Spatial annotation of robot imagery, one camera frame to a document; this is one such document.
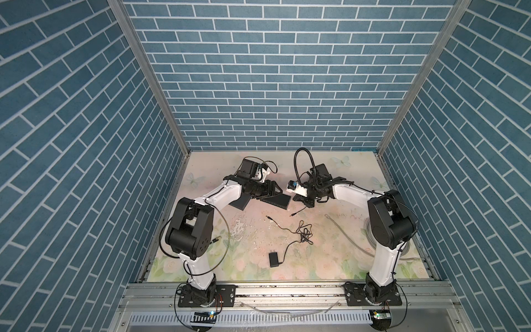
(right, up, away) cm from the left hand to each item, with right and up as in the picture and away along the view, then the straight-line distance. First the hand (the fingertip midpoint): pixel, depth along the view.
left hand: (277, 191), depth 89 cm
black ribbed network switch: (+2, -5, +7) cm, 9 cm away
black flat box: (-17, -6, +9) cm, 20 cm away
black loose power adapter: (-1, -26, -9) cm, 28 cm away
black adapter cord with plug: (+7, -11, +5) cm, 14 cm away
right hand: (+8, -2, +6) cm, 10 cm away
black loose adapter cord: (+12, -17, 0) cm, 21 cm away
